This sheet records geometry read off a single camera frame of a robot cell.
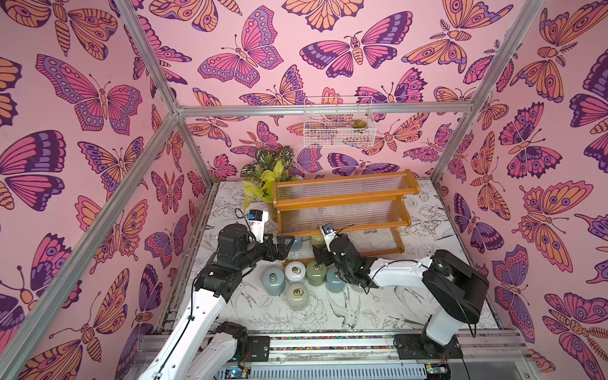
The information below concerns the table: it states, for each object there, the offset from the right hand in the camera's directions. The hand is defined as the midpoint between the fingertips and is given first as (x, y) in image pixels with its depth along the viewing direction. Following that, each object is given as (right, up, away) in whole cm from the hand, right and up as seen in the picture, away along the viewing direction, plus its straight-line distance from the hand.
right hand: (325, 238), depth 89 cm
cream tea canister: (-10, -17, -13) cm, 23 cm away
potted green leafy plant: (-24, +28, +10) cm, 39 cm away
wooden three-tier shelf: (+22, +11, +19) cm, 31 cm away
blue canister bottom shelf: (-11, -3, +2) cm, 11 cm away
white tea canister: (-11, -11, -8) cm, 17 cm away
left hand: (-14, +3, -16) cm, 21 cm away
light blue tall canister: (-18, -13, -10) cm, 24 cm away
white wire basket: (+6, +46, +6) cm, 47 cm away
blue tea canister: (+2, -14, -8) cm, 16 cm away
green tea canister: (-4, -11, -7) cm, 14 cm away
